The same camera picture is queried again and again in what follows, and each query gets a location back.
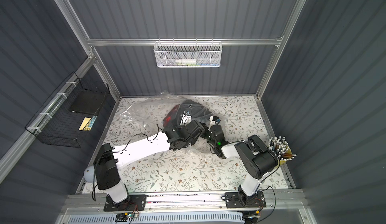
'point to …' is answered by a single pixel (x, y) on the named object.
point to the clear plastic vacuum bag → (164, 110)
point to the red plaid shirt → (170, 116)
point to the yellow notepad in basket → (86, 125)
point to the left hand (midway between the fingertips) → (186, 127)
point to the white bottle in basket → (186, 61)
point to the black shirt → (195, 110)
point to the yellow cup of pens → (279, 146)
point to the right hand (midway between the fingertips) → (197, 127)
